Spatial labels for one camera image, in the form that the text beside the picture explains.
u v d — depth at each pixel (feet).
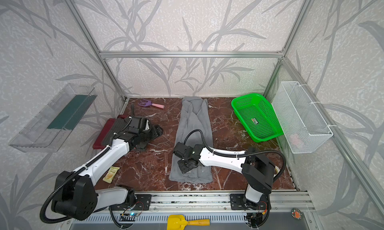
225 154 1.61
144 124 2.30
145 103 3.82
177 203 2.47
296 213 2.31
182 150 2.04
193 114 3.45
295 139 2.41
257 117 3.61
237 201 2.46
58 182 1.33
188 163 1.92
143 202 2.38
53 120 2.19
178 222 2.21
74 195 1.31
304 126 2.00
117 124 3.14
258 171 1.41
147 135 2.38
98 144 3.01
